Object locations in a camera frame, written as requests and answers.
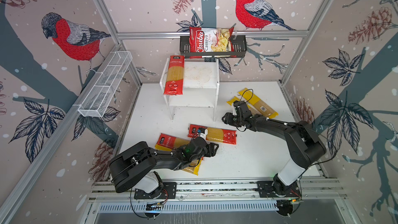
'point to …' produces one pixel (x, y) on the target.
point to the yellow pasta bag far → (257, 105)
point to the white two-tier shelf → (201, 82)
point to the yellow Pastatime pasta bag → (194, 168)
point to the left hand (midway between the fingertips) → (215, 147)
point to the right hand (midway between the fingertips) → (222, 122)
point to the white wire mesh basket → (95, 103)
